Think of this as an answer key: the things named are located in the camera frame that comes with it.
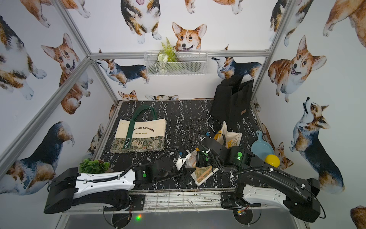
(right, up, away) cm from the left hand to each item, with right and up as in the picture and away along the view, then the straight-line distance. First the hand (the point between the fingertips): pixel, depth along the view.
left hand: (194, 165), depth 71 cm
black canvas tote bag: (+23, +34, +14) cm, 43 cm away
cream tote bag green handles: (-41, +10, +29) cm, 52 cm away
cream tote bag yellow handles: (+3, -8, +9) cm, 12 cm away
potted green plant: (-49, 0, 0) cm, 49 cm away
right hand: (0, +5, -5) cm, 7 cm away
